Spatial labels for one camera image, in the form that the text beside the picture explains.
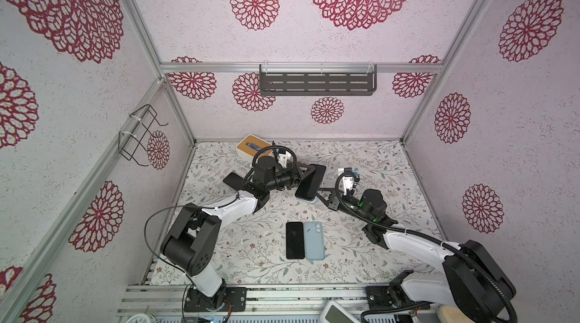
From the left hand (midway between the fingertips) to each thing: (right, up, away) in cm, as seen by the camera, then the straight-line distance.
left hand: (315, 171), depth 79 cm
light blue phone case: (+1, -26, +8) cm, 28 cm away
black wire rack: (-61, +10, -4) cm, 62 cm away
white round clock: (-54, -44, -12) cm, 70 cm away
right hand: (-1, -6, -6) cm, 8 cm away
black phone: (-2, -6, -1) cm, 6 cm away
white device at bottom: (+4, -43, -11) cm, 44 cm away
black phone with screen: (-7, -28, +6) cm, 30 cm away
